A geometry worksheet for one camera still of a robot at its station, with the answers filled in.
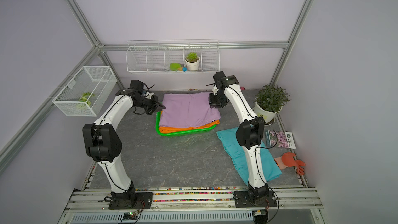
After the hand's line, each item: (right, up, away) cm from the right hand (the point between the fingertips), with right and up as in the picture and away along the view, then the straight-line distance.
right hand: (212, 104), depth 90 cm
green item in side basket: (-63, +4, -15) cm, 65 cm away
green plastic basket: (-19, -16, -4) cm, 25 cm away
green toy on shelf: (-24, +25, +9) cm, 36 cm away
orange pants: (-27, -14, -4) cm, 30 cm away
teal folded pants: (+15, -29, -5) cm, 33 cm away
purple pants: (-15, -3, +3) cm, 16 cm away
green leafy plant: (+34, +3, -3) cm, 35 cm away
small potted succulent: (-12, +26, 0) cm, 29 cm away
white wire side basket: (-67, +7, -9) cm, 68 cm away
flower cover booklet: (+42, -21, +3) cm, 47 cm away
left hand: (-27, -1, -3) cm, 27 cm away
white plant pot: (+33, -7, -2) cm, 33 cm away
